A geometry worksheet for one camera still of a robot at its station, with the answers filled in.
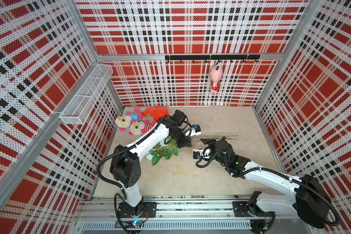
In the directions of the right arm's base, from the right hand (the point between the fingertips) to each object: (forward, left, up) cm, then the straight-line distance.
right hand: (205, 141), depth 81 cm
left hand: (-1, +8, -1) cm, 8 cm away
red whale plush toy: (+32, +34, -11) cm, 48 cm away
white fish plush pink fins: (+17, +44, -9) cm, 48 cm away
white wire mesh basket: (+21, +80, +4) cm, 83 cm away
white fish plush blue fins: (+23, +56, -10) cm, 61 cm away
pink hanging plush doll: (+38, -8, +19) cm, 43 cm away
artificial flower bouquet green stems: (-5, +19, +3) cm, 20 cm away
